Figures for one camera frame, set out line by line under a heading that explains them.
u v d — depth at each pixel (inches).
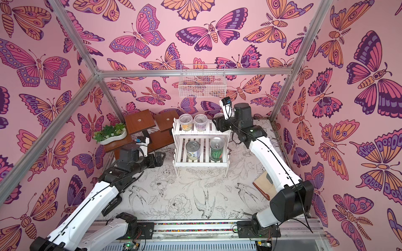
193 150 31.2
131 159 22.6
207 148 34.6
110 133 33.3
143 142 26.7
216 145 30.0
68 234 15.6
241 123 22.6
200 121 29.3
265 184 34.1
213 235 28.7
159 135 42.9
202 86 41.6
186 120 29.5
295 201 15.9
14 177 20.3
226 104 25.6
